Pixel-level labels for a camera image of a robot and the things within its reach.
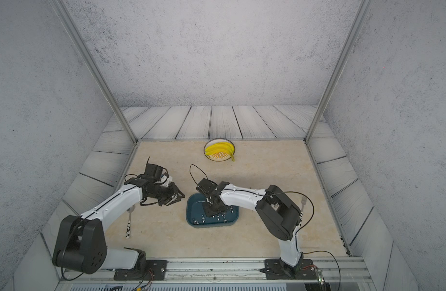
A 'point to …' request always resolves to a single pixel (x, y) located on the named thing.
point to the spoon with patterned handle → (128, 225)
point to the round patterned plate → (219, 156)
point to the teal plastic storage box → (196, 216)
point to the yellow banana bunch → (221, 147)
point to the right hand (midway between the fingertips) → (210, 212)
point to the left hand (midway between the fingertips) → (185, 196)
